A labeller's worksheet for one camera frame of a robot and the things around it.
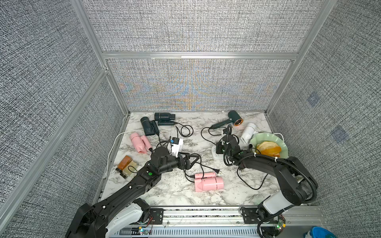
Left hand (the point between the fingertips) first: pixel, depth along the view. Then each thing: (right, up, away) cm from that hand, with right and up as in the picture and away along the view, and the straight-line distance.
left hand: (196, 156), depth 73 cm
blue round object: (+50, -29, -11) cm, 59 cm away
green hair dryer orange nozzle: (+32, +18, +36) cm, 52 cm away
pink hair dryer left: (-35, +4, +24) cm, 43 cm away
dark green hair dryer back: (-22, +20, +38) cm, 48 cm away
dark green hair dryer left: (-32, +14, +34) cm, 49 cm away
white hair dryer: (+36, +10, +28) cm, 47 cm away
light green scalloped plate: (+51, +7, +27) cm, 58 cm away
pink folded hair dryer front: (+8, -16, +8) cm, 19 cm away
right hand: (+14, +7, +19) cm, 24 cm away
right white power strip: (+14, -4, +20) cm, 24 cm away
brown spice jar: (-42, -7, +14) cm, 45 cm away
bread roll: (+45, +1, +17) cm, 48 cm away
